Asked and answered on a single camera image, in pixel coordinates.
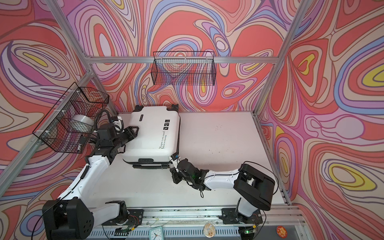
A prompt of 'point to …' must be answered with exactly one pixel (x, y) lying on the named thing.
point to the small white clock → (156, 233)
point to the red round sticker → (281, 231)
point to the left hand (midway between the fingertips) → (138, 128)
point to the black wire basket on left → (68, 127)
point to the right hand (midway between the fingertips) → (172, 173)
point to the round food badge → (209, 230)
